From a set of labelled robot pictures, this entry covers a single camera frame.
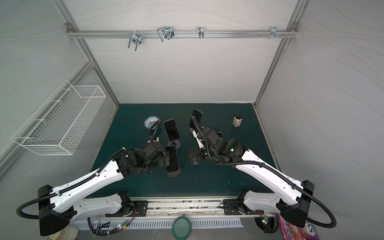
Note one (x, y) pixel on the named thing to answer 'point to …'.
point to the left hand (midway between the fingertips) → (165, 155)
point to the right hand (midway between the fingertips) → (195, 148)
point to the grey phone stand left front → (173, 173)
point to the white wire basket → (56, 126)
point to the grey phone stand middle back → (178, 144)
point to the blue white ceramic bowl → (152, 122)
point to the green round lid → (181, 228)
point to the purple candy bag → (290, 231)
